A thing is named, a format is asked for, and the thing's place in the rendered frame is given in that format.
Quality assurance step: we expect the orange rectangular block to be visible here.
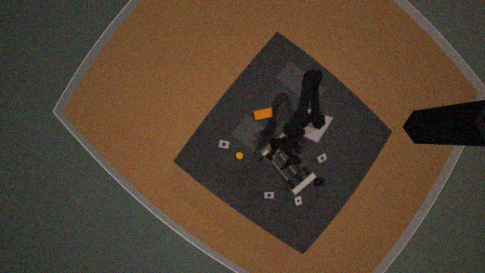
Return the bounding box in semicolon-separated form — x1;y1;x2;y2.
253;108;274;121

